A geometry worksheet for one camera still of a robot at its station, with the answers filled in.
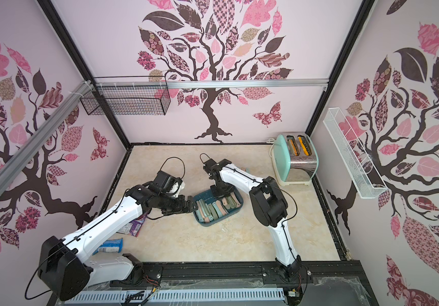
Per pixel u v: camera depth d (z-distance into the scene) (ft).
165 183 2.07
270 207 1.77
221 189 2.60
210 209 3.02
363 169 2.20
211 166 2.31
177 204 2.27
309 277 2.44
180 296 2.29
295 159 2.95
